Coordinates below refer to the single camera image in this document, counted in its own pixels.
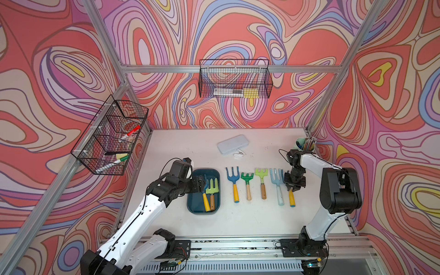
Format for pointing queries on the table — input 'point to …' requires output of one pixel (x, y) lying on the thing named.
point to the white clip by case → (239, 154)
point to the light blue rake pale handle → (278, 182)
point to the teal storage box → (195, 203)
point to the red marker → (132, 132)
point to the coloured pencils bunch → (309, 144)
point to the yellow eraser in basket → (251, 93)
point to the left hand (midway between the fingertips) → (201, 183)
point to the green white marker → (116, 162)
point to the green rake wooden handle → (247, 179)
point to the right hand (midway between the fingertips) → (292, 192)
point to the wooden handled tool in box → (212, 190)
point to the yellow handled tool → (205, 197)
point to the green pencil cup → (299, 143)
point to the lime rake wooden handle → (262, 174)
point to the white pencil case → (232, 144)
